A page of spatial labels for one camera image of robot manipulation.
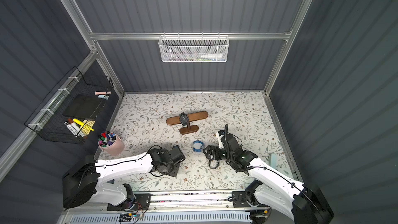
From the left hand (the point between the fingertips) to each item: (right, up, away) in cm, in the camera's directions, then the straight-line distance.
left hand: (176, 174), depth 80 cm
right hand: (+18, +11, 0) cm, 21 cm away
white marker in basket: (-45, +26, -13) cm, 54 cm away
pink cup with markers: (-35, +16, +1) cm, 38 cm away
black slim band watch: (+19, +2, +4) cm, 20 cm away
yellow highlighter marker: (-41, +27, -10) cm, 50 cm away
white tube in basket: (+20, +66, +14) cm, 71 cm away
